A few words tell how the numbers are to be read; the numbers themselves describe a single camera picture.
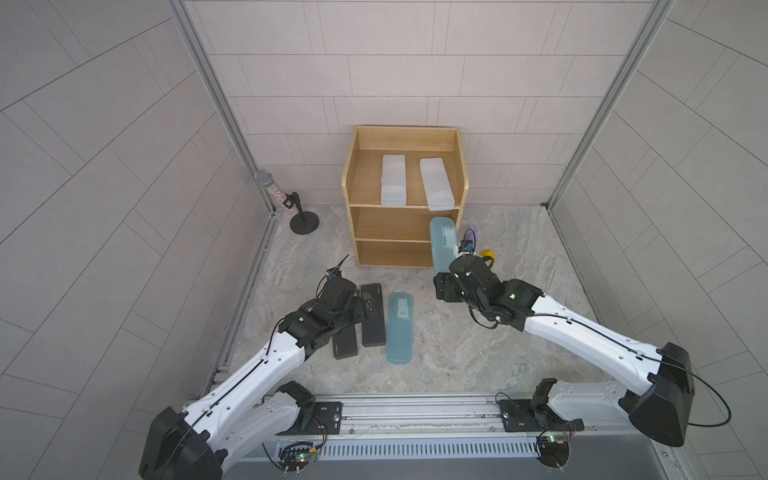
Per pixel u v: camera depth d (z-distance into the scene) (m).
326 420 0.71
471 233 1.08
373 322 0.86
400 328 0.86
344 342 0.82
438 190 0.78
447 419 0.72
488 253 1.02
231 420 0.40
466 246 0.66
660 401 0.37
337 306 0.57
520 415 0.68
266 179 0.85
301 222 1.11
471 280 0.55
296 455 0.68
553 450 0.68
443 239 0.78
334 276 0.70
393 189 0.77
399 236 0.86
